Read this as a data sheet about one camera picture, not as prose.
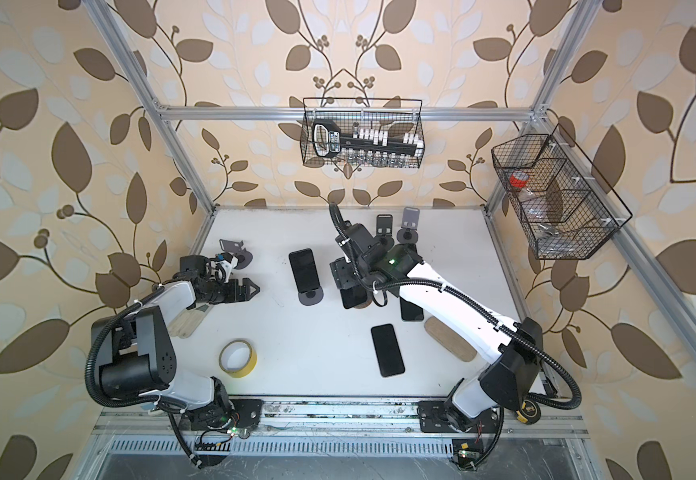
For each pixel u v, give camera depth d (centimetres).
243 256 102
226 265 85
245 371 81
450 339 84
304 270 91
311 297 96
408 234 112
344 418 75
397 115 91
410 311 93
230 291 82
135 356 45
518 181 88
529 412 72
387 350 85
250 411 75
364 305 93
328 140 85
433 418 73
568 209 73
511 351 40
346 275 66
